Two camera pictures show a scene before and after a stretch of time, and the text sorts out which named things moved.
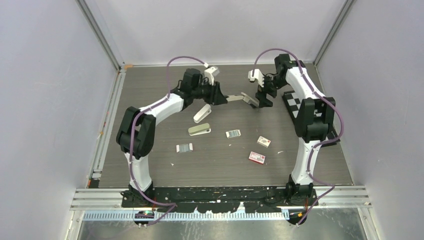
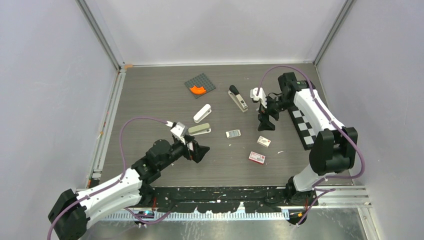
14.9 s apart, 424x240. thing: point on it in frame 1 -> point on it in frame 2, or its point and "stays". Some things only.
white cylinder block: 202,113 stays
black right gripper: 261,95 -> 265,124
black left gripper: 218,98 -> 197,152
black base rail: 212,200 stays
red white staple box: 257,157 stays
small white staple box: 264,141 stays
